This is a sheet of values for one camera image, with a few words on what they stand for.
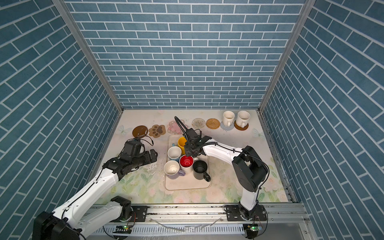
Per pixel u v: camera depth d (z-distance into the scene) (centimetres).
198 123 112
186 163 89
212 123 112
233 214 74
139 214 74
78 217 43
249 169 47
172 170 87
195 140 69
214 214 75
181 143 90
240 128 105
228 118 104
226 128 108
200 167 85
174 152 90
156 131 108
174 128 109
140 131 105
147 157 74
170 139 102
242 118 103
